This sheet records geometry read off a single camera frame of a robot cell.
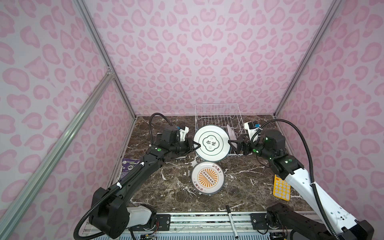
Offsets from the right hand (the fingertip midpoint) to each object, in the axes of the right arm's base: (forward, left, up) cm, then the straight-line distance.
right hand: (236, 137), depth 71 cm
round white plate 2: (-4, +13, -27) cm, 31 cm away
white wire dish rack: (+41, +2, -26) cm, 49 cm away
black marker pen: (-32, +1, -27) cm, 42 cm away
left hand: (-1, +16, -4) cm, 17 cm away
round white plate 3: (-14, +12, -27) cm, 33 cm away
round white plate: (+2, +10, -7) cm, 12 cm away
